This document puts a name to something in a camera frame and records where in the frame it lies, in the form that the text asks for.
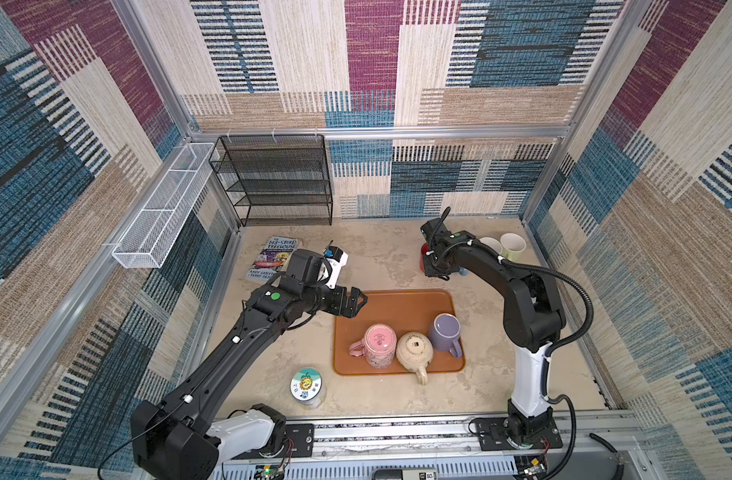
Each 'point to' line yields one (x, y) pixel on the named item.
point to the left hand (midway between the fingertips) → (353, 291)
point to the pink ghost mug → (378, 346)
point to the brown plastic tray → (347, 331)
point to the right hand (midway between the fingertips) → (438, 270)
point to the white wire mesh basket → (151, 236)
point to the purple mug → (444, 333)
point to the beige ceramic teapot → (414, 352)
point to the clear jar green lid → (308, 387)
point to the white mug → (493, 244)
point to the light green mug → (512, 244)
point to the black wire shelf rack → (278, 174)
